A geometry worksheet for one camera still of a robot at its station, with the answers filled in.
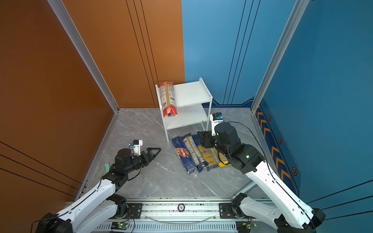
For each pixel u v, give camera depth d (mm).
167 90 796
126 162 630
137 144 753
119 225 710
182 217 726
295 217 361
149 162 713
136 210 731
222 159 894
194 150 919
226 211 725
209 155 916
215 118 552
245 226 696
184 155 892
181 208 753
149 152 710
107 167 877
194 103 779
